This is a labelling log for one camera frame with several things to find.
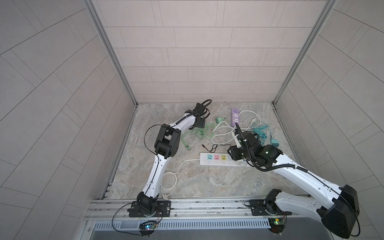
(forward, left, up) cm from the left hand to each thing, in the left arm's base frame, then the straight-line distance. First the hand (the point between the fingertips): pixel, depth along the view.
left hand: (199, 120), depth 107 cm
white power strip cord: (-50, +16, +2) cm, 52 cm away
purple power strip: (+1, -25, +3) cm, 25 cm away
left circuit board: (-62, +22, +5) cm, 66 cm away
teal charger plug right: (-19, -48, +2) cm, 52 cm away
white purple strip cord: (-7, -22, +1) cm, 23 cm away
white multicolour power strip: (-31, -12, +4) cm, 33 cm away
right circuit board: (-61, -36, +1) cm, 71 cm away
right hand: (-30, -16, +13) cm, 37 cm away
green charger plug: (-1, -14, +2) cm, 14 cm away
